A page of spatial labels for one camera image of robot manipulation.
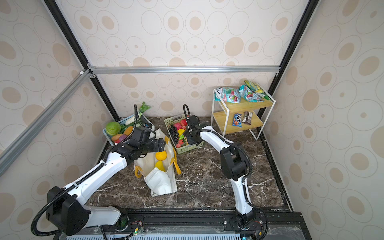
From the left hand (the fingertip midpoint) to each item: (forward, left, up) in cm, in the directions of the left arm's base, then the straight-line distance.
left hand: (163, 140), depth 80 cm
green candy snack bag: (+22, -36, +13) cm, 45 cm away
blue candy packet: (+19, -44, -4) cm, 48 cm away
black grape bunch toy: (+17, -3, -15) cm, 23 cm away
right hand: (+10, -16, -14) cm, 23 cm away
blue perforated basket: (+27, +36, -16) cm, 47 cm away
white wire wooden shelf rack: (+22, -42, -5) cm, 47 cm away
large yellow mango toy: (-6, +5, -18) cm, 19 cm away
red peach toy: (+8, -6, -18) cm, 20 cm away
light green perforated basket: (+4, -8, -17) cm, 19 cm away
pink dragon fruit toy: (+23, -5, -15) cm, 28 cm away
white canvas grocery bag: (-18, +1, -14) cm, 23 cm away
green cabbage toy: (+16, +37, -9) cm, 41 cm away
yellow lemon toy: (+18, -7, -15) cm, 25 cm away
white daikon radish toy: (+38, +23, -12) cm, 46 cm away
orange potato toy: (+16, +28, -12) cm, 35 cm away
